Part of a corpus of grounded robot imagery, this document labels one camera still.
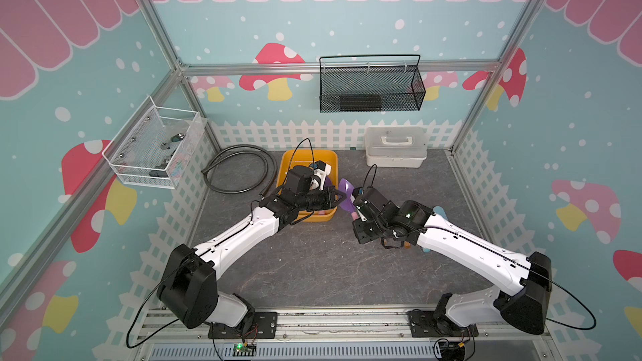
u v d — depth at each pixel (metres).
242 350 0.73
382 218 0.55
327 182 1.02
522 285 0.40
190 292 0.42
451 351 0.70
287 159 1.10
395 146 1.07
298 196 0.62
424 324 0.74
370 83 0.95
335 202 0.73
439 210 0.99
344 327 0.75
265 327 0.74
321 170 0.73
